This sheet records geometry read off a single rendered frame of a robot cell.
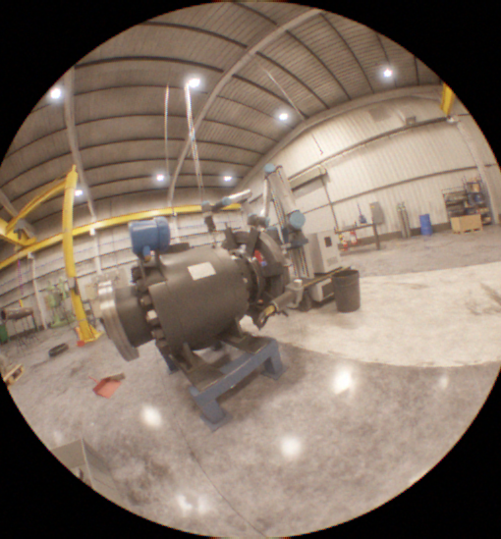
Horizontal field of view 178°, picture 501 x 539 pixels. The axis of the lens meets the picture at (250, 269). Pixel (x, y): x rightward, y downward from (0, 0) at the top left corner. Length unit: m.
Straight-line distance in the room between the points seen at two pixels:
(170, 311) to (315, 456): 0.84
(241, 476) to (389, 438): 0.56
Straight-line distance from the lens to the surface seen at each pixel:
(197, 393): 0.77
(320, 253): 1.95
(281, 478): 0.76
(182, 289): 0.74
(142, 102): 8.88
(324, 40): 8.84
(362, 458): 0.78
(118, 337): 0.79
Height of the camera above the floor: 0.74
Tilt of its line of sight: 4 degrees down
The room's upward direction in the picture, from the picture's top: 15 degrees counter-clockwise
